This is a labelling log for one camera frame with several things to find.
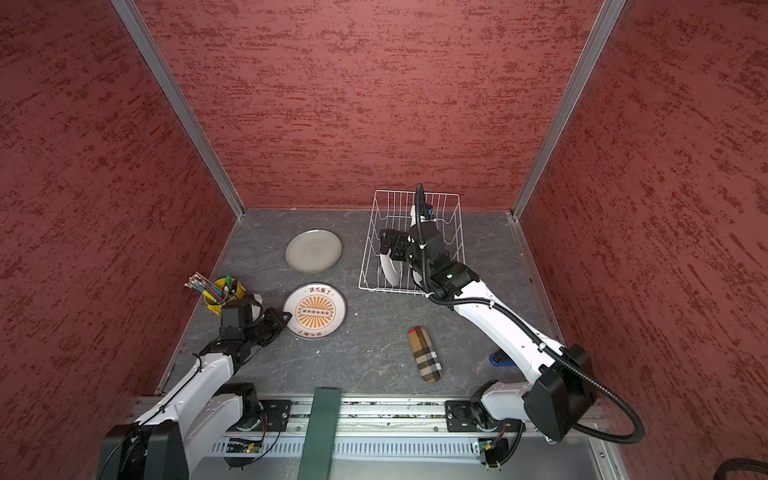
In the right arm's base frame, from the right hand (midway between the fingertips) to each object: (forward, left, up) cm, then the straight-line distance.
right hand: (393, 240), depth 77 cm
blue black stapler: (-24, -28, -23) cm, 43 cm away
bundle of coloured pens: (-7, +52, -13) cm, 54 cm away
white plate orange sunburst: (-8, +25, -25) cm, 36 cm away
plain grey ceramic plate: (+17, +30, -27) cm, 44 cm away
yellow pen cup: (-10, +51, -16) cm, 55 cm away
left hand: (-12, +31, -23) cm, 40 cm away
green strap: (-45, +19, -25) cm, 55 cm away
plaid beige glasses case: (-22, -8, -24) cm, 34 cm away
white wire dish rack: (+34, +1, -24) cm, 42 cm away
